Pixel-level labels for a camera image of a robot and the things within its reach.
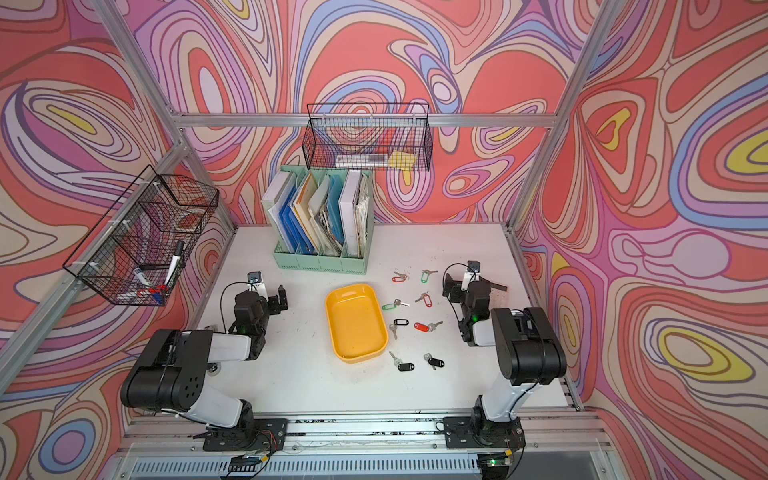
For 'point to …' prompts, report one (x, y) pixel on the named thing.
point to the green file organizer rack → (334, 263)
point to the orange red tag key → (426, 328)
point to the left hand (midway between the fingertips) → (268, 288)
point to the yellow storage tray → (356, 322)
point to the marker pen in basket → (175, 264)
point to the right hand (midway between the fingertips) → (464, 281)
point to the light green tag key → (425, 276)
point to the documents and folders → (328, 219)
